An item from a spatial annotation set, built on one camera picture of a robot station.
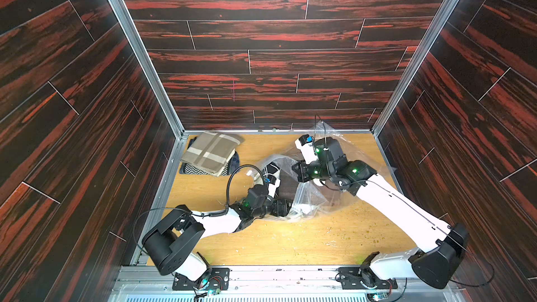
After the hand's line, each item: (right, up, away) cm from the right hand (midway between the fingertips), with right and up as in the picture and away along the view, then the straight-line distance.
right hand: (296, 164), depth 76 cm
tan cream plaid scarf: (-39, +5, +26) cm, 47 cm away
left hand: (-2, -17, +8) cm, 19 cm away
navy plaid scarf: (-28, -1, +28) cm, 39 cm away
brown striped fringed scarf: (-2, -10, +12) cm, 16 cm away
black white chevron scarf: (-49, -3, +23) cm, 54 cm away
